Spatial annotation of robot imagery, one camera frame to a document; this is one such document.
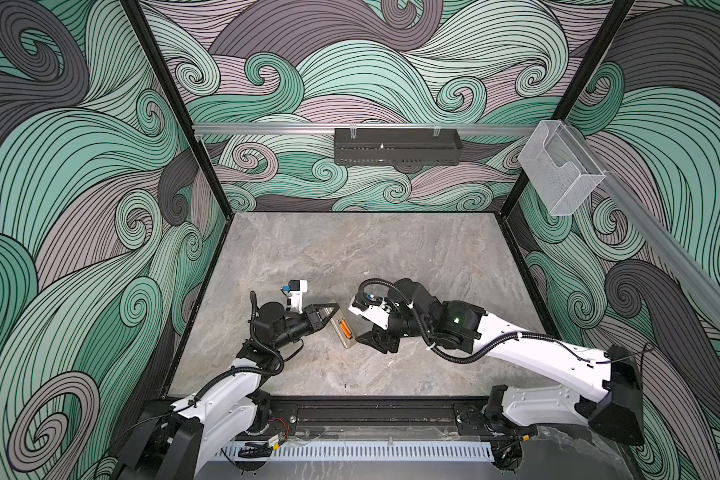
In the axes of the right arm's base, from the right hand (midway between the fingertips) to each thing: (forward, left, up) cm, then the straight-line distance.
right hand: (362, 328), depth 70 cm
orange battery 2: (+2, +4, -6) cm, 8 cm away
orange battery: (+2, +4, -7) cm, 8 cm away
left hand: (+7, +6, -4) cm, 10 cm away
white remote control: (+4, +7, -5) cm, 9 cm away
